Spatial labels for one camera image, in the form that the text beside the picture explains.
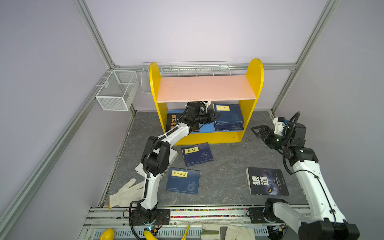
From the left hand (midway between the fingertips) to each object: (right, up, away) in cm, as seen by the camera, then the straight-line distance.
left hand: (224, 117), depth 85 cm
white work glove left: (-53, -44, -4) cm, 69 cm away
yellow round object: (-55, -53, -20) cm, 79 cm away
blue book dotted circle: (-16, -24, +11) cm, 31 cm away
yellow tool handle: (-36, -53, -21) cm, 67 cm away
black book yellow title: (-32, -1, +11) cm, 34 cm away
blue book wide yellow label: (+4, -5, +5) cm, 8 cm away
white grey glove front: (-8, -55, -16) cm, 58 cm away
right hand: (+15, -9, -10) cm, 20 cm away
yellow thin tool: (-21, -55, -18) cm, 62 cm away
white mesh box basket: (-70, +19, +20) cm, 75 cm away
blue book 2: (-23, -37, 0) cm, 44 cm away
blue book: (+6, +2, +6) cm, 9 cm away
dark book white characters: (+24, -37, -1) cm, 44 cm away
